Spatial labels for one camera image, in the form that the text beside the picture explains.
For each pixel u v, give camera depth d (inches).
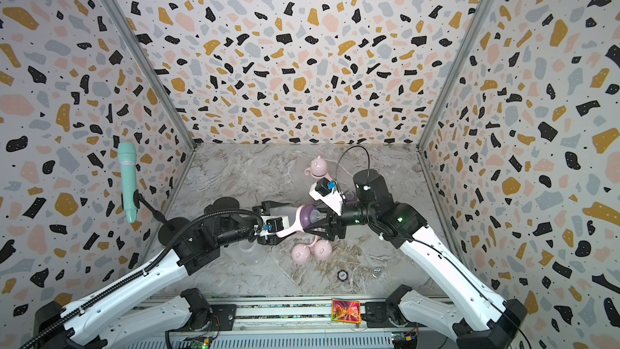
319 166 36.4
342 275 32.6
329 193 21.0
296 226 23.4
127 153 27.1
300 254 32.6
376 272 31.7
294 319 29.4
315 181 37.7
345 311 29.3
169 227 35.0
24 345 13.8
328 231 21.9
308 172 39.3
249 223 22.7
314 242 34.5
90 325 15.6
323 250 32.8
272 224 21.6
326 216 21.9
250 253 29.9
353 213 21.9
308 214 23.7
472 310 15.2
